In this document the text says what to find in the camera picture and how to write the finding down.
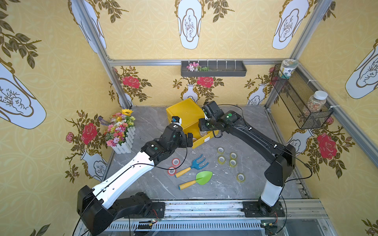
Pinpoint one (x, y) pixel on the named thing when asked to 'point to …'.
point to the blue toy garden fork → (197, 165)
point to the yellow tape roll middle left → (221, 160)
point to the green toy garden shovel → (202, 178)
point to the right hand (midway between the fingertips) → (206, 121)
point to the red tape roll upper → (175, 162)
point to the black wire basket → (295, 93)
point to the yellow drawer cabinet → (190, 112)
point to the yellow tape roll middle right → (233, 162)
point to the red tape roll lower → (173, 172)
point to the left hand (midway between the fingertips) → (179, 133)
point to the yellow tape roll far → (220, 150)
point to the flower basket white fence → (120, 133)
